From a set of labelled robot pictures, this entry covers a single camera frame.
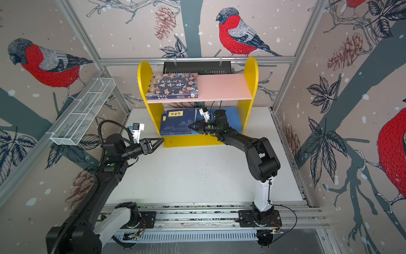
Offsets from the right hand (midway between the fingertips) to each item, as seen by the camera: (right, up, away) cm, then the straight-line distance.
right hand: (188, 129), depth 84 cm
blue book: (-7, +4, +5) cm, 10 cm away
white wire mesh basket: (-52, +5, -10) cm, 54 cm away
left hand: (-12, -5, -13) cm, 18 cm away
